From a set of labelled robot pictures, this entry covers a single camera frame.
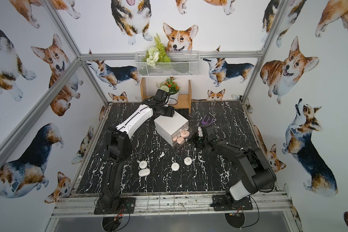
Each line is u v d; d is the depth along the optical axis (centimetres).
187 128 98
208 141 72
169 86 101
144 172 84
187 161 88
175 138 91
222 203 74
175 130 88
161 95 76
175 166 86
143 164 86
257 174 45
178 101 110
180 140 90
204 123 108
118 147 57
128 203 73
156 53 78
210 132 72
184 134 93
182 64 92
